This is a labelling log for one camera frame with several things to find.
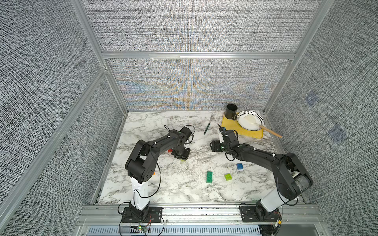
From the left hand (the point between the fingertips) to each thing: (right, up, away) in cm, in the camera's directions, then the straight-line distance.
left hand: (186, 157), depth 92 cm
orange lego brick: (-12, +2, -37) cm, 39 cm away
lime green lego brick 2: (-2, 0, -6) cm, 6 cm away
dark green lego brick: (+13, -11, -6) cm, 18 cm away
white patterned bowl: (+44, +20, +17) cm, 52 cm away
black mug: (+33, +30, +19) cm, 49 cm away
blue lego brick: (+32, -5, -2) cm, 33 cm away
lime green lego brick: (+24, -10, -6) cm, 27 cm away
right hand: (+18, +11, +1) cm, 21 cm away
